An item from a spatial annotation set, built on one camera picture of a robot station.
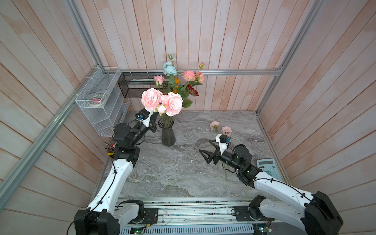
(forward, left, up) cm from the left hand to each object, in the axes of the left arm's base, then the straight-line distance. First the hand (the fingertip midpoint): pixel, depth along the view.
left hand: (159, 109), depth 66 cm
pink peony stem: (+20, -35, -36) cm, 54 cm away
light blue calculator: (-11, -64, -37) cm, 75 cm away
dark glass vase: (+6, -1, -32) cm, 32 cm away
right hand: (-8, -22, -18) cm, 30 cm away
